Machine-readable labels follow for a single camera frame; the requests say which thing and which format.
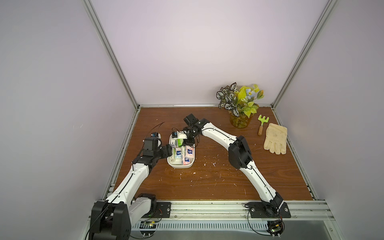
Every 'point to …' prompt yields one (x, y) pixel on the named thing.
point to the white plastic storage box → (182, 156)
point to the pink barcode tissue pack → (186, 160)
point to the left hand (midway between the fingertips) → (168, 147)
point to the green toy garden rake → (263, 120)
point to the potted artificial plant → (241, 101)
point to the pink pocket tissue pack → (189, 151)
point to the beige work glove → (276, 138)
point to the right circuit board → (275, 228)
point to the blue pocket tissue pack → (178, 153)
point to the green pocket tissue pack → (180, 141)
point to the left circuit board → (147, 228)
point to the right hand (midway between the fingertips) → (182, 136)
